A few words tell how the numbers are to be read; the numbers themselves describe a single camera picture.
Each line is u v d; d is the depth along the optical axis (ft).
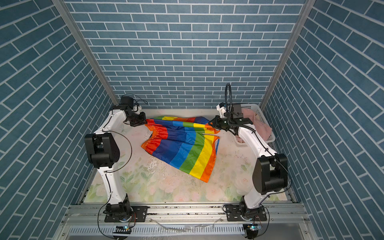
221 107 2.58
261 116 3.47
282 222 2.59
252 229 2.33
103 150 1.79
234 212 2.42
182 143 3.17
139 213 2.42
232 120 2.20
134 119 2.75
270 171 1.50
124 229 2.37
